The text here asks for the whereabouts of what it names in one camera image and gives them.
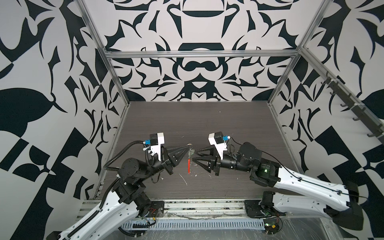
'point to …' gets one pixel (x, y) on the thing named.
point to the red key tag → (189, 166)
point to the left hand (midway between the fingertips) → (189, 146)
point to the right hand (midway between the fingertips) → (196, 157)
